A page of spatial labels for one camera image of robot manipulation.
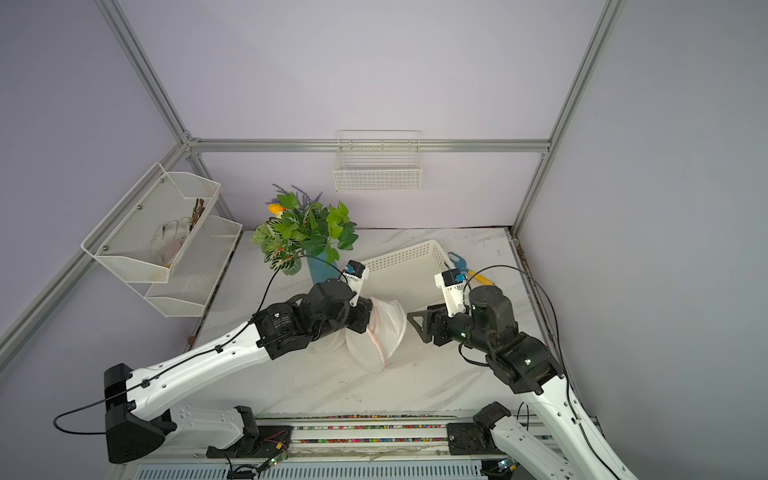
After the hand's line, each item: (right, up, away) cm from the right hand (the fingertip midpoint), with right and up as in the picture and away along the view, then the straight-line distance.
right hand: (420, 318), depth 67 cm
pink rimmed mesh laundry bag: (-10, -8, +3) cm, 13 cm away
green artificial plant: (-31, +23, +11) cm, 40 cm away
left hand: (-12, +2, +4) cm, 13 cm away
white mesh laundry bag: (-20, -11, +15) cm, 27 cm away
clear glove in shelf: (-66, +19, +11) cm, 69 cm away
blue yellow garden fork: (+19, +12, +43) cm, 49 cm away
